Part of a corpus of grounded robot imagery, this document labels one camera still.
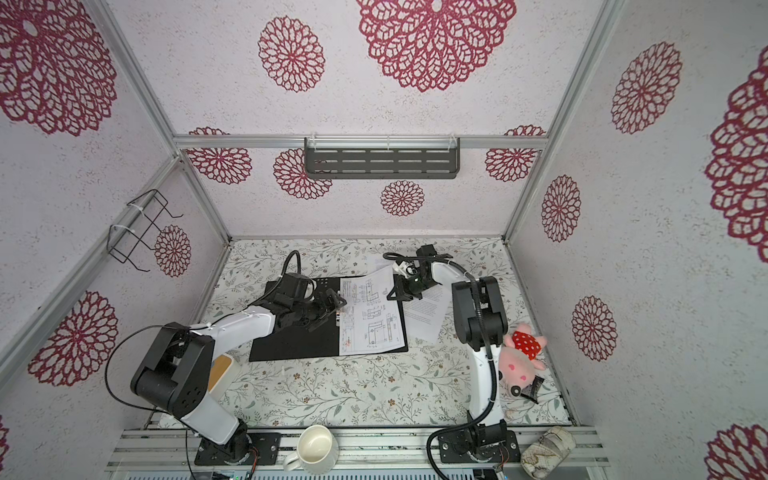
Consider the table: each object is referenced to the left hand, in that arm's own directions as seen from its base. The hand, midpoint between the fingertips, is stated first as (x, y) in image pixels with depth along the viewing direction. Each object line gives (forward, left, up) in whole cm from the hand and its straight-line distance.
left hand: (338, 312), depth 92 cm
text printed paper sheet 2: (+2, -27, -8) cm, 29 cm away
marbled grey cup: (-39, -50, -2) cm, 63 cm away
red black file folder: (-6, +5, -6) cm, 10 cm away
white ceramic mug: (-35, +3, -7) cm, 36 cm away
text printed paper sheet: (+25, -11, -7) cm, 29 cm away
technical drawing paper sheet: (0, -9, -6) cm, 11 cm away
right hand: (+8, -17, -2) cm, 19 cm away
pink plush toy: (-16, -51, +1) cm, 53 cm away
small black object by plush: (-23, -54, -5) cm, 58 cm away
